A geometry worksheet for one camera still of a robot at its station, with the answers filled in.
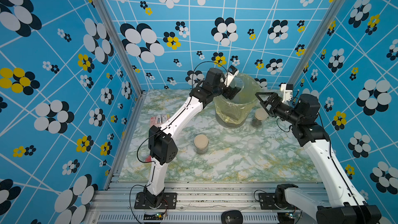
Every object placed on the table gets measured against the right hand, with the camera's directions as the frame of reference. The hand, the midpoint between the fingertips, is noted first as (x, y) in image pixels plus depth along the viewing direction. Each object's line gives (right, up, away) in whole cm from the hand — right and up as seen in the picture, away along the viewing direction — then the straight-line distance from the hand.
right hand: (260, 98), depth 68 cm
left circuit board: (-50, -56, +4) cm, 75 cm away
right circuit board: (+12, -55, +2) cm, 56 cm away
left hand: (-9, +9, +10) cm, 16 cm away
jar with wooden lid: (-27, -24, +14) cm, 39 cm away
